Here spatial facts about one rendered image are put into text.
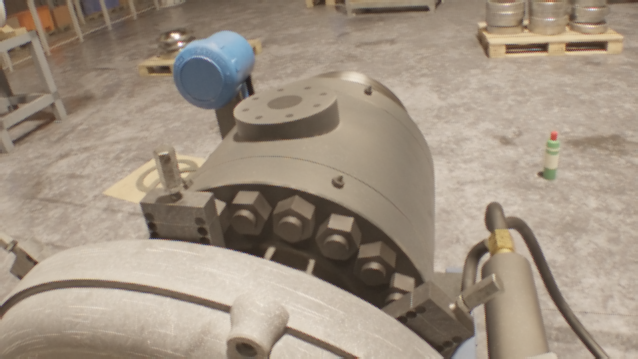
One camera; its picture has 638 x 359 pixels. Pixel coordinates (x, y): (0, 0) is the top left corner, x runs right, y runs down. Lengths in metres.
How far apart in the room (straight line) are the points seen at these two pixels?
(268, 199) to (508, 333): 0.41
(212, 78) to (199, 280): 0.72
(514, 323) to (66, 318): 0.50
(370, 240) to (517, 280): 0.25
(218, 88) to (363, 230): 0.52
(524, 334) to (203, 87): 0.85
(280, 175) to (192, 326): 0.38
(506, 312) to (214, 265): 0.36
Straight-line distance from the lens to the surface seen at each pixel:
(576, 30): 4.68
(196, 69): 1.10
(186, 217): 0.49
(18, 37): 4.68
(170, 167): 0.47
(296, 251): 0.80
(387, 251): 0.75
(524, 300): 0.63
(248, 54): 1.19
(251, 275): 0.45
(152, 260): 0.47
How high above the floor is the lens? 1.24
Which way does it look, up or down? 30 degrees down
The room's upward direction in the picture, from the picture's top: 9 degrees counter-clockwise
